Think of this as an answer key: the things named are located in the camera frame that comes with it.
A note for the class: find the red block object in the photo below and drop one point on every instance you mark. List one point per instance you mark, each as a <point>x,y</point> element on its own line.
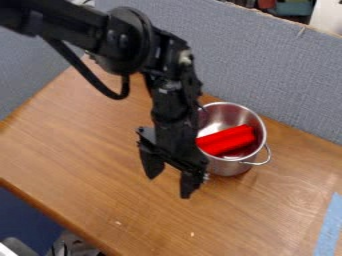
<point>225,140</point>

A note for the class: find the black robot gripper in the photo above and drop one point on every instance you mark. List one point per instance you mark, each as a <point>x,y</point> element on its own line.
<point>167,143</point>

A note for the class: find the silver metal pot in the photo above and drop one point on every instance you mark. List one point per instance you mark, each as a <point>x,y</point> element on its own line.
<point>221,115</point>

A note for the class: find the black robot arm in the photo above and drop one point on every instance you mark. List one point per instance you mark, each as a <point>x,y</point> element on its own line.
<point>109,45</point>

